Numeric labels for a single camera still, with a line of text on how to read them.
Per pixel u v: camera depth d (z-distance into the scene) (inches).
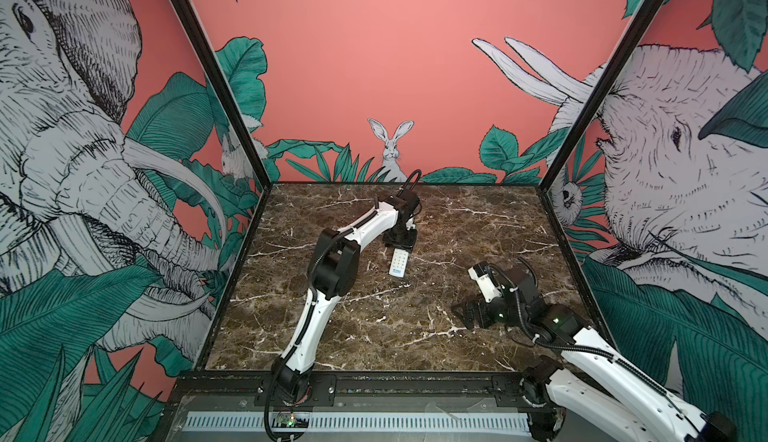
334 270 23.6
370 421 30.7
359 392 29.6
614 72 33.8
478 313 26.5
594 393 22.2
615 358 18.6
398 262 37.5
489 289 27.1
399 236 34.7
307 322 24.2
